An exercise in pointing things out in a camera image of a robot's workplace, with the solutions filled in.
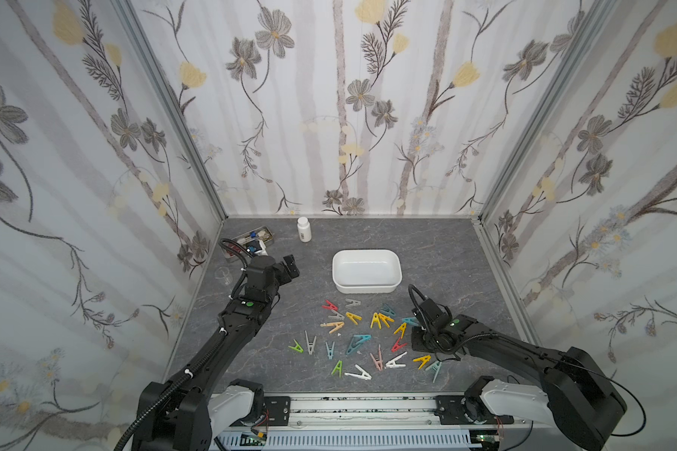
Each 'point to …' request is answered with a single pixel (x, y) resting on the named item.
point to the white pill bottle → (304, 229)
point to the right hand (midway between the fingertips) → (416, 339)
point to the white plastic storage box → (367, 271)
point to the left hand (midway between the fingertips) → (284, 258)
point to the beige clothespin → (337, 324)
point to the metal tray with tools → (259, 233)
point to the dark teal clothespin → (385, 309)
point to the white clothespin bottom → (363, 375)
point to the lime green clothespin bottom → (338, 366)
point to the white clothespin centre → (392, 362)
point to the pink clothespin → (379, 363)
